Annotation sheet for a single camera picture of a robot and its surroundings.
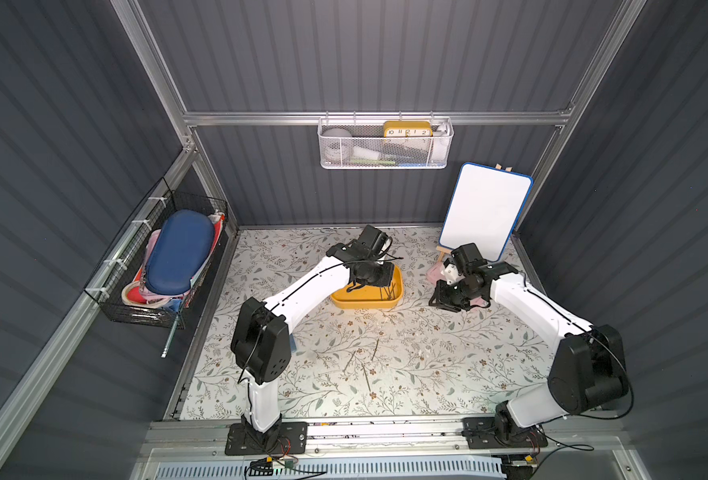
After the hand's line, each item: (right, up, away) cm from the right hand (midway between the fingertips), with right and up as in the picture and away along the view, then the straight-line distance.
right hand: (439, 300), depth 86 cm
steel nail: (-21, -22, -2) cm, 30 cm away
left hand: (-13, +6, -1) cm, 15 cm away
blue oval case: (-66, +16, -15) cm, 69 cm away
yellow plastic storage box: (-19, -1, +16) cm, 25 cm away
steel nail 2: (-18, -15, +3) cm, 24 cm away
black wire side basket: (-75, +7, -22) cm, 78 cm away
